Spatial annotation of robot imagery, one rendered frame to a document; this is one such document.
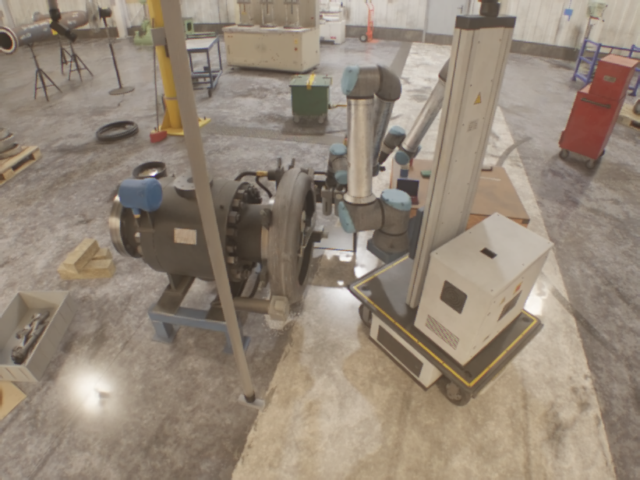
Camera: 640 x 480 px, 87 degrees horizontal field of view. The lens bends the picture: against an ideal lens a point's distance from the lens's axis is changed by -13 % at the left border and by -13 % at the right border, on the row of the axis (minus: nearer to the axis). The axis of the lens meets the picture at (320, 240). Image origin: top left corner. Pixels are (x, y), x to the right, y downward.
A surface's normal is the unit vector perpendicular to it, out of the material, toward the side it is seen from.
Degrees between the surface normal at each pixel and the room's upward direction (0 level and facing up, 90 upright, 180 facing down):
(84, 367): 0
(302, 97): 90
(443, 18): 90
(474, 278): 0
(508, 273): 0
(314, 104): 90
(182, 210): 35
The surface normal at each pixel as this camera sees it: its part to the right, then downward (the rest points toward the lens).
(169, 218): -0.11, -0.11
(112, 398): 0.00, -0.79
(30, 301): 0.04, 0.61
